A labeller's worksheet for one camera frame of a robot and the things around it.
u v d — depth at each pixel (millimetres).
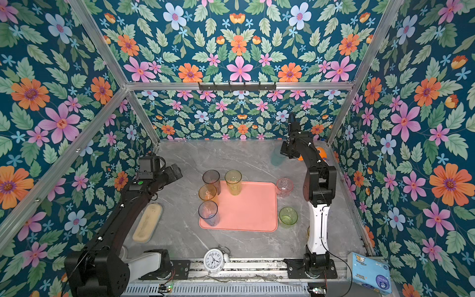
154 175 625
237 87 930
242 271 749
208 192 881
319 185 604
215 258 735
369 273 680
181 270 734
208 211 837
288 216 862
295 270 728
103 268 388
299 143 703
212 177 898
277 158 1010
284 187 961
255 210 888
